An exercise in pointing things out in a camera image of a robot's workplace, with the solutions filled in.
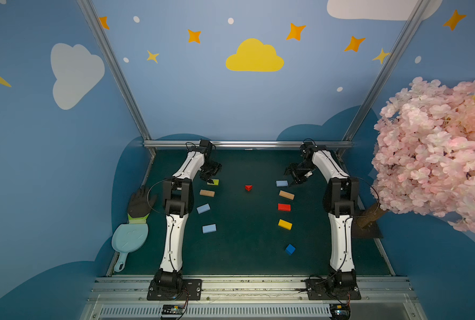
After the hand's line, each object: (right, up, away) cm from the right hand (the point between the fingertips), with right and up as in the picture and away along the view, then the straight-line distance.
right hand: (286, 176), depth 102 cm
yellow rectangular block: (-3, -23, -10) cm, 25 cm away
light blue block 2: (-39, -24, -11) cm, 47 cm away
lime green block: (-37, -3, +2) cm, 37 cm away
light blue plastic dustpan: (-75, -27, -16) cm, 81 cm away
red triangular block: (-20, -6, 0) cm, 21 cm away
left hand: (-36, +2, +4) cm, 36 cm away
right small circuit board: (+13, -50, -29) cm, 59 cm away
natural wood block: (-41, -9, -1) cm, 42 cm away
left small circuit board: (-49, -48, -31) cm, 75 cm away
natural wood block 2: (-1, -9, -1) cm, 10 cm away
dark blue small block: (-3, -31, -20) cm, 36 cm away
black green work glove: (-75, -15, -4) cm, 76 cm away
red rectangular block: (-2, -15, -6) cm, 17 cm away
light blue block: (-42, -16, -6) cm, 45 cm away
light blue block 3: (-1, -4, +3) cm, 5 cm away
